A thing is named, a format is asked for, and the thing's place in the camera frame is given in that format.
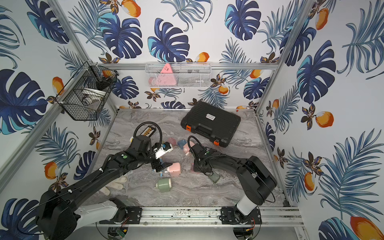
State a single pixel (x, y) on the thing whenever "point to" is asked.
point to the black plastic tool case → (218, 125)
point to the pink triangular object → (166, 76)
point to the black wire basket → (87, 92)
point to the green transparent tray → (215, 177)
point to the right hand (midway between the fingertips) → (199, 168)
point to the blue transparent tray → (181, 143)
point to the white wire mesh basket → (185, 74)
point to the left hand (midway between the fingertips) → (167, 153)
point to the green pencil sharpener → (164, 184)
